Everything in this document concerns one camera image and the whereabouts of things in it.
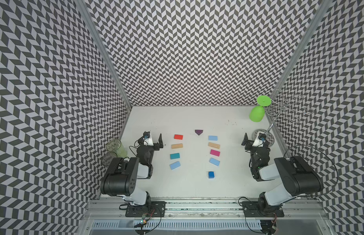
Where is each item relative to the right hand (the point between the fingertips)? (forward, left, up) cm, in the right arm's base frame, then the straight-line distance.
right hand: (253, 136), depth 89 cm
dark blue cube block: (-20, +27, -8) cm, 35 cm away
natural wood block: (-2, +48, -8) cm, 48 cm away
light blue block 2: (+6, +23, -11) cm, 26 cm away
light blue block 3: (-11, +24, -12) cm, 29 cm away
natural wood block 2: (0, +23, -11) cm, 25 cm away
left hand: (+2, +62, +1) cm, 62 cm away
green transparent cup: (-4, +85, -3) cm, 85 cm away
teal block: (-8, +49, -9) cm, 50 cm away
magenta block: (-5, +23, -11) cm, 26 cm away
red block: (+7, +47, -11) cm, 49 cm away
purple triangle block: (+10, +33, -9) cm, 35 cm away
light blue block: (-14, +48, -10) cm, 51 cm away
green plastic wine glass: (+8, 0, +13) cm, 15 cm away
